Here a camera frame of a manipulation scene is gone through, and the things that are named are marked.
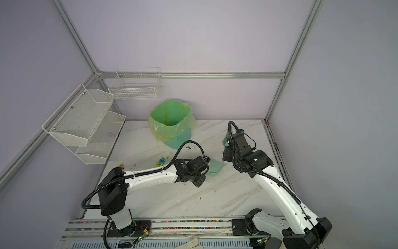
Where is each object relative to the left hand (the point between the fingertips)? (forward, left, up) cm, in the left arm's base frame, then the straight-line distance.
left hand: (199, 178), depth 82 cm
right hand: (+7, -14, +17) cm, 23 cm away
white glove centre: (-28, +3, -9) cm, 30 cm away
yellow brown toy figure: (+11, +49, -6) cm, 50 cm away
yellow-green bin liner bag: (+42, +21, +4) cm, 47 cm away
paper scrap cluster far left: (+16, +24, -8) cm, 30 cm away
